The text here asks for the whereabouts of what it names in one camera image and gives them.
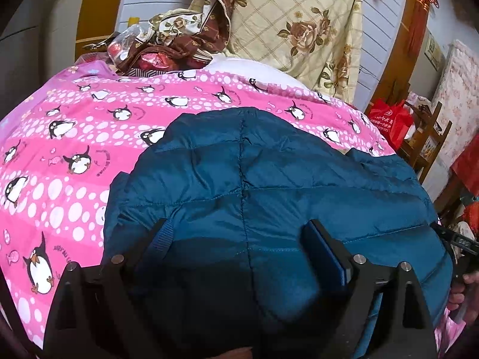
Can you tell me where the brown floral cloth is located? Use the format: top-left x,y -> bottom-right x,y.
116,0 -> 234,77

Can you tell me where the grey refrigerator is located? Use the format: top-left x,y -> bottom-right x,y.
0,0 -> 90,101

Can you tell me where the wooden chair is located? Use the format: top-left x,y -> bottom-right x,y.
397,97 -> 453,184

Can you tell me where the wall picture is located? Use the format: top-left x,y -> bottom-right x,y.
425,32 -> 446,70

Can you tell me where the blue puffer jacket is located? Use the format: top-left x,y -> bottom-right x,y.
103,107 -> 455,359

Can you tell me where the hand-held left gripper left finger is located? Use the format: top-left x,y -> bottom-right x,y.
43,218 -> 175,359

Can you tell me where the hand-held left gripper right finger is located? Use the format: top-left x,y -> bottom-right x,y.
302,220 -> 438,359

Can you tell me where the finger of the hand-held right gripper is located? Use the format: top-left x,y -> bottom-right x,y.
435,225 -> 479,255

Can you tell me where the red chinese knot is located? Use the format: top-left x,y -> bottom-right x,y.
408,0 -> 438,45

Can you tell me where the pink penguin blanket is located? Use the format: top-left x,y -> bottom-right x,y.
0,60 -> 465,359

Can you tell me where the red shiny packet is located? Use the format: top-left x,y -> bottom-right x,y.
137,52 -> 176,72

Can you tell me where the white pillow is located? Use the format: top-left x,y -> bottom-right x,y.
204,58 -> 315,90

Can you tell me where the floral lace curtain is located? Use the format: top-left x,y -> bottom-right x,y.
430,39 -> 479,165

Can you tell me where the clear plastic bag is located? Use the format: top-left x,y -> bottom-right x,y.
107,22 -> 150,66

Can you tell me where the red shopping bag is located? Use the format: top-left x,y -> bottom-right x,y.
369,98 -> 414,150

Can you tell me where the cream floral quilt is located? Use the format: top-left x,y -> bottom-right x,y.
150,0 -> 363,105

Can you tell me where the person's right hand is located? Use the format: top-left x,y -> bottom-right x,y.
447,272 -> 479,322

